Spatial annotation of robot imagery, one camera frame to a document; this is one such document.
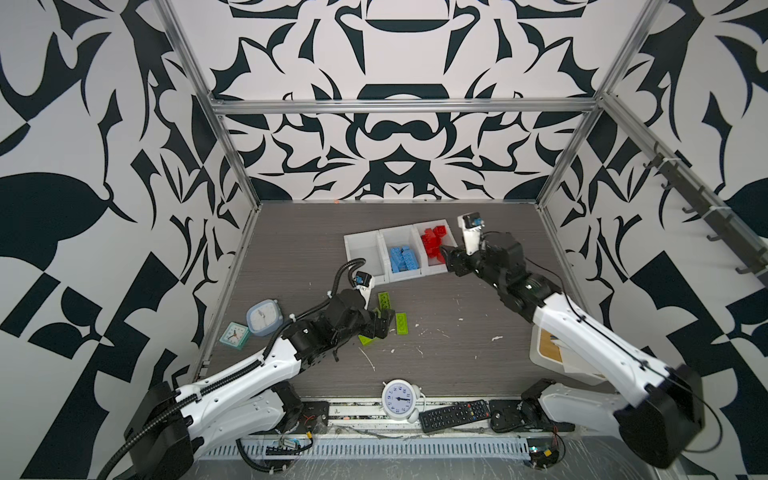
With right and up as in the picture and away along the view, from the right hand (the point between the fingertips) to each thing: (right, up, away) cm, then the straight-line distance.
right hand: (452, 240), depth 77 cm
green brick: (-17, -18, +15) cm, 29 cm away
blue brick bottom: (-10, -7, +19) cm, 22 cm away
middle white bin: (-12, +1, +29) cm, 31 cm away
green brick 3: (-22, -28, +8) cm, 37 cm away
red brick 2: (+1, +3, +24) cm, 24 cm away
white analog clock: (-14, -39, -3) cm, 41 cm away
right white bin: (-6, +3, +25) cm, 26 cm away
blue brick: (-13, -7, +21) cm, 25 cm away
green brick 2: (-12, -25, +12) cm, 30 cm away
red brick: (-1, -2, +24) cm, 25 cm away
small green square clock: (-59, -27, +8) cm, 65 cm away
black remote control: (0, -42, -4) cm, 42 cm away
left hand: (-18, -16, 0) cm, 24 cm away
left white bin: (-23, -2, +24) cm, 33 cm away
